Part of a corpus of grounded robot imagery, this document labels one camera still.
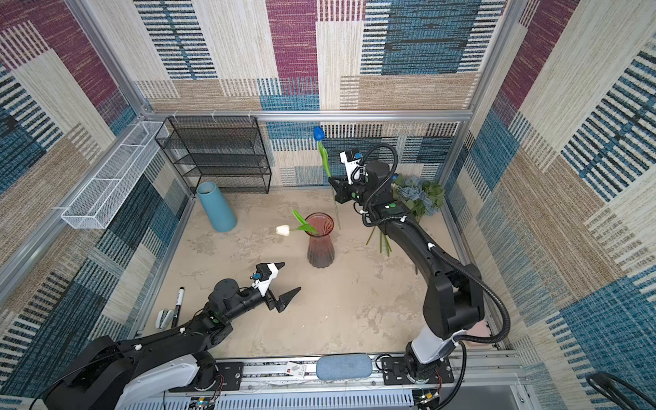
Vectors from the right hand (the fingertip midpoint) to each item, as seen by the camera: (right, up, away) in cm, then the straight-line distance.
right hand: (330, 181), depth 79 cm
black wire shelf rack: (-43, +16, +29) cm, 54 cm away
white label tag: (-10, -54, -5) cm, 56 cm away
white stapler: (-53, -43, +3) cm, 69 cm away
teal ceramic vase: (-43, -11, +24) cm, 51 cm away
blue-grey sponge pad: (+4, -52, -7) cm, 53 cm away
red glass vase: (-4, -22, +20) cm, 30 cm away
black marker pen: (-51, -40, +7) cm, 65 cm away
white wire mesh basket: (-64, -7, -8) cm, 65 cm away
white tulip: (-14, -15, -3) cm, 20 cm away
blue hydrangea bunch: (+37, -3, +25) cm, 44 cm away
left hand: (-12, -27, -2) cm, 30 cm away
